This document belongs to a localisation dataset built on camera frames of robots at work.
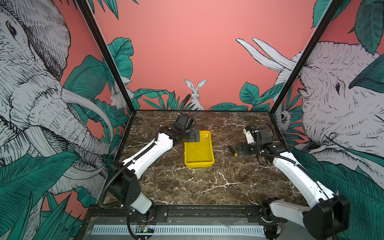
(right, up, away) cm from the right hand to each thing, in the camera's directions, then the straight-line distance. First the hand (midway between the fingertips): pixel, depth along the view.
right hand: (242, 143), depth 82 cm
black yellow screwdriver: (0, -9, +14) cm, 17 cm away
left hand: (-28, +6, 0) cm, 29 cm away
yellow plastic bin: (-24, -9, +13) cm, 28 cm away
